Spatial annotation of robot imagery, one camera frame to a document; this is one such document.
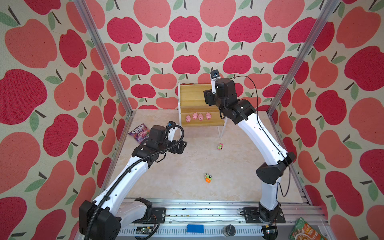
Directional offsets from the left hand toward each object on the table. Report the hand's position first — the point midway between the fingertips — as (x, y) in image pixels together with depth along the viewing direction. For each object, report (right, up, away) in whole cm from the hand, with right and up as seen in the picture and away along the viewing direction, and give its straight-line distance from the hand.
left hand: (181, 141), depth 78 cm
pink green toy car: (+24, -6, +20) cm, 32 cm away
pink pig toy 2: (+8, +15, +18) cm, 24 cm away
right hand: (+18, +27, -6) cm, 33 cm away
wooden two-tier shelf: (+6, +18, +21) cm, 28 cm away
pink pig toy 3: (+11, +14, +16) cm, 24 cm away
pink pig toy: (+3, +13, +15) cm, 20 cm away
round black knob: (+21, -36, -16) cm, 45 cm away
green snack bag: (+58, -41, -9) cm, 71 cm away
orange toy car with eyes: (+15, -22, +8) cm, 28 cm away
